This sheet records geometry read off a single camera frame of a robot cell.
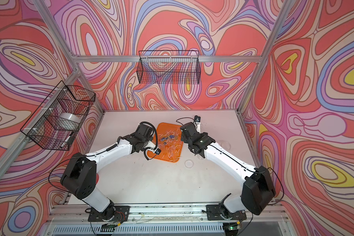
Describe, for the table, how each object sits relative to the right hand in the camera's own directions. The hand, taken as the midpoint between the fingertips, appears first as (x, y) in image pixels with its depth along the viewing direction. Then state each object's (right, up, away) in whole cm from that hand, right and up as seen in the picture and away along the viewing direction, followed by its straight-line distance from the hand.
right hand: (193, 137), depth 83 cm
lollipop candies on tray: (-14, -4, +18) cm, 23 cm away
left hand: (-28, 0, +8) cm, 30 cm away
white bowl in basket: (-62, +9, -13) cm, 64 cm away
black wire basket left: (-72, +7, -10) cm, 73 cm away
